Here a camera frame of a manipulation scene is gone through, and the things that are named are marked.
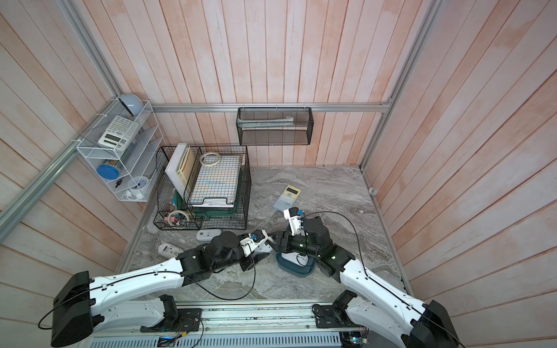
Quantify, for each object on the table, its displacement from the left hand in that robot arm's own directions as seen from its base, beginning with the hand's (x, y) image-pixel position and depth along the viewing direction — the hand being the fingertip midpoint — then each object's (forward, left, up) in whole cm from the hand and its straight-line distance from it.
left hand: (261, 248), depth 75 cm
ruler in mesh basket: (+47, +1, +20) cm, 51 cm away
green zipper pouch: (+16, +23, -1) cm, 28 cm away
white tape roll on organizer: (+43, +26, +6) cm, 51 cm away
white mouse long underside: (+1, -16, -14) cm, 21 cm away
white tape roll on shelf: (+26, +54, +2) cm, 60 cm away
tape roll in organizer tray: (+20, +40, -8) cm, 45 cm away
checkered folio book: (+27, +18, +5) cm, 33 cm away
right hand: (+2, -2, +4) cm, 5 cm away
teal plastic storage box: (-4, -13, -11) cm, 18 cm away
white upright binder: (+29, +34, +10) cm, 46 cm away
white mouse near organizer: (+11, +26, -14) cm, 31 cm away
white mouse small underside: (+4, +39, -13) cm, 41 cm away
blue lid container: (+22, +56, +16) cm, 62 cm away
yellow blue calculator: (+32, -11, -14) cm, 37 cm away
